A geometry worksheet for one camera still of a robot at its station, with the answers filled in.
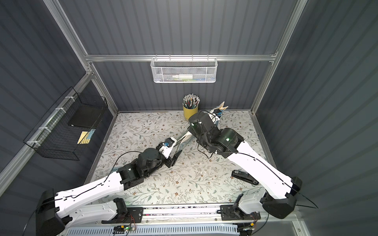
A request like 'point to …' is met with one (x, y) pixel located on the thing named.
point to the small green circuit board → (120, 229)
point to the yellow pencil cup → (188, 112)
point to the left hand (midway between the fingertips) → (176, 147)
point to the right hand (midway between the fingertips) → (191, 125)
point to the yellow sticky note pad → (85, 136)
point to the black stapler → (245, 176)
